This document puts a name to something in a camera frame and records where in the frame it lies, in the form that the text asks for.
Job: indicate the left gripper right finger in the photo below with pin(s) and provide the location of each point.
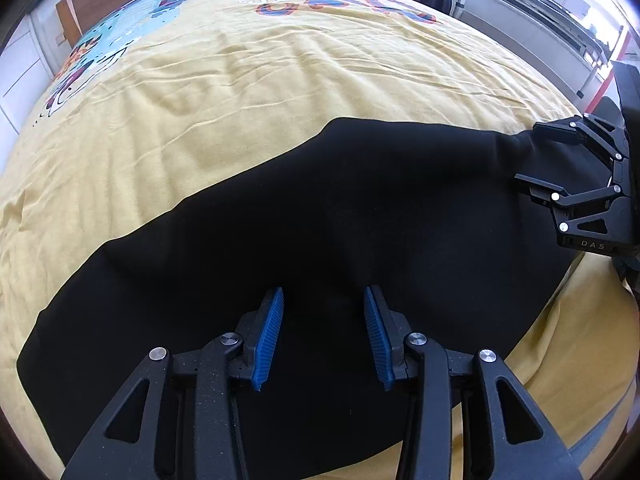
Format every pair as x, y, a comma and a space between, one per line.
506, 435

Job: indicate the long grey desk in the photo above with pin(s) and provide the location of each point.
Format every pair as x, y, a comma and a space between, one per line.
564, 25

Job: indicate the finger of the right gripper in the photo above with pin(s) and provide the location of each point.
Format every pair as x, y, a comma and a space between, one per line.
572, 213
603, 139

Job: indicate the red framed shelf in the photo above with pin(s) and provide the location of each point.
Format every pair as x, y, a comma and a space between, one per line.
619, 54

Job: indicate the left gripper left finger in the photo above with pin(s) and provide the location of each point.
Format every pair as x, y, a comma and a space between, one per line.
174, 417

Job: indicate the yellow printed bed cover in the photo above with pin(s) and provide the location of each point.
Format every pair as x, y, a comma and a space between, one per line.
165, 98

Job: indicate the black pants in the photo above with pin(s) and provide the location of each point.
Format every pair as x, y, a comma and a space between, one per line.
429, 214

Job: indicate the white wardrobe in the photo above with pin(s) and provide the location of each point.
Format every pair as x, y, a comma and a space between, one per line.
25, 74

